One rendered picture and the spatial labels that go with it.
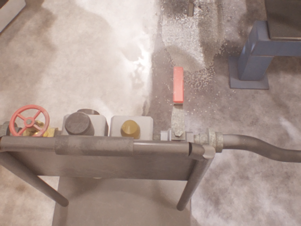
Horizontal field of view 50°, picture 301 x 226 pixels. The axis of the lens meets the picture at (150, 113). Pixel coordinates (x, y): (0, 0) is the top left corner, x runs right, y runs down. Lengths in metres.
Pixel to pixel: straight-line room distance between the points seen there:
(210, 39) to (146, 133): 0.78
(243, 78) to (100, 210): 0.68
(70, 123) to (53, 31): 0.84
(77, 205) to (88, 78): 0.46
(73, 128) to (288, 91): 0.89
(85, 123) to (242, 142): 0.30
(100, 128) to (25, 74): 0.72
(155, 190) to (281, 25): 0.64
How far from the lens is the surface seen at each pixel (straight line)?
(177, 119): 0.63
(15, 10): 1.42
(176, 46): 1.30
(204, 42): 1.33
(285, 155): 0.77
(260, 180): 1.13
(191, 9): 1.07
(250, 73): 1.21
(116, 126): 0.63
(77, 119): 0.60
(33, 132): 0.64
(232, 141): 0.65
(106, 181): 1.07
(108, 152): 0.51
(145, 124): 0.63
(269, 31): 1.08
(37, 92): 1.26
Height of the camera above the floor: 1.04
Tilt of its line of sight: 65 degrees down
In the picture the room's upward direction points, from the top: straight up
